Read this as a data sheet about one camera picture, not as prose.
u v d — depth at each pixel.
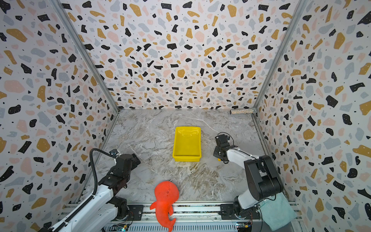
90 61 0.90
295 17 0.75
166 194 0.72
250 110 1.20
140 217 0.73
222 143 0.76
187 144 1.05
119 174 0.63
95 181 0.54
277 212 0.74
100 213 0.57
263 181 0.45
